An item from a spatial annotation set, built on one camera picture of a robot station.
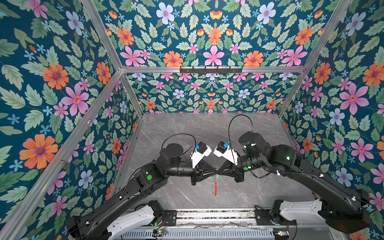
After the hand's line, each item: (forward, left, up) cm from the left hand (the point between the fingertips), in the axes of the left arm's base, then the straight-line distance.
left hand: (217, 172), depth 53 cm
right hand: (+2, -1, -3) cm, 4 cm away
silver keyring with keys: (-2, 0, -7) cm, 8 cm away
